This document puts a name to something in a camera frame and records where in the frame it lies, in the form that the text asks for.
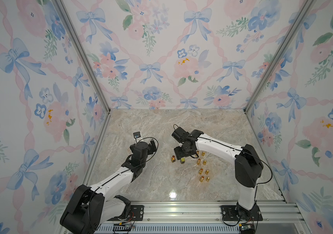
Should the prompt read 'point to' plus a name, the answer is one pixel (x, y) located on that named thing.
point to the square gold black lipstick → (182, 160)
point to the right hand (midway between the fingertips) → (182, 153)
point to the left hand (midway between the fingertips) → (147, 140)
